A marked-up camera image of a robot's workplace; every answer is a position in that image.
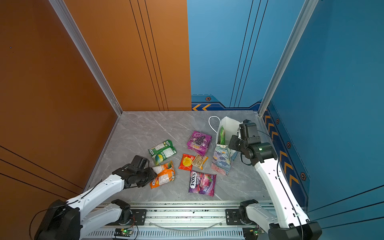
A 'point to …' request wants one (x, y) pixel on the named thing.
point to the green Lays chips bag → (222, 140)
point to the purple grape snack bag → (199, 143)
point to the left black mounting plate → (139, 218)
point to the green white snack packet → (162, 151)
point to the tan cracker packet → (199, 160)
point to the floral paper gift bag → (223, 154)
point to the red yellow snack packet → (186, 162)
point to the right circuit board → (251, 233)
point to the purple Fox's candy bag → (202, 183)
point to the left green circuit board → (123, 232)
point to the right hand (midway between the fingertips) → (231, 140)
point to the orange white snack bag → (165, 173)
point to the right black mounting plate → (233, 217)
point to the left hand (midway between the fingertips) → (156, 175)
